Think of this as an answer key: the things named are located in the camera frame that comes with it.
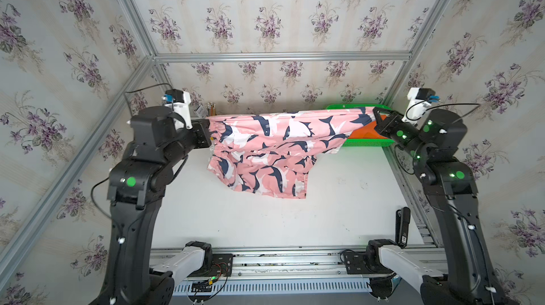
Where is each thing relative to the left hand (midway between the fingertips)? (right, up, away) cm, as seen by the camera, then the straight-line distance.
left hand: (208, 119), depth 55 cm
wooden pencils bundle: (-13, +9, +46) cm, 49 cm away
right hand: (+48, +4, +3) cm, 48 cm away
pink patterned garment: (+16, -11, +23) cm, 30 cm away
